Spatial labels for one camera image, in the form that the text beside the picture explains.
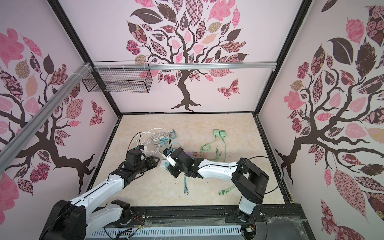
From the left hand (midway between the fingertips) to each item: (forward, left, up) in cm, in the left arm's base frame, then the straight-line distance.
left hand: (158, 162), depth 87 cm
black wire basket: (+69, +41, +11) cm, 81 cm away
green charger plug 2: (+24, -42, -4) cm, 49 cm away
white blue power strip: (+1, -3, -3) cm, 4 cm away
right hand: (-2, -7, +3) cm, 8 cm away
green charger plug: (+24, -37, -3) cm, 44 cm away
